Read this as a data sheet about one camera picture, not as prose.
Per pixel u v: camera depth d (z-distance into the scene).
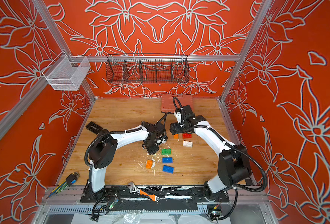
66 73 0.91
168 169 0.81
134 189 0.74
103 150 0.51
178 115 0.79
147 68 1.00
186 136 0.94
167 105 1.11
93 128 1.00
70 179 0.76
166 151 0.87
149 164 0.83
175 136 0.95
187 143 0.90
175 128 0.75
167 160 0.83
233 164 0.43
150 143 0.75
